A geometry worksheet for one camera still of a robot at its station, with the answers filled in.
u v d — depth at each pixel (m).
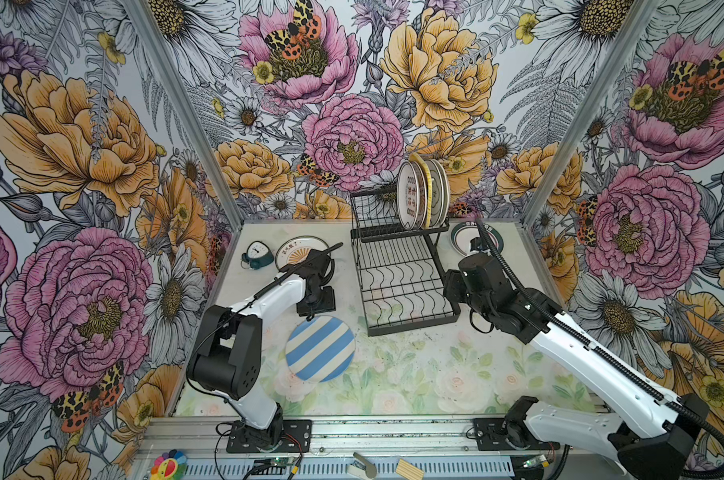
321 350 0.89
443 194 0.81
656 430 0.38
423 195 0.79
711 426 0.38
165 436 0.77
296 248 1.12
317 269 0.75
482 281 0.53
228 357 0.46
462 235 1.19
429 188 0.78
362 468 0.69
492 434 0.74
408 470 0.69
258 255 1.06
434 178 0.78
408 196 0.92
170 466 0.69
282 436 0.73
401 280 1.02
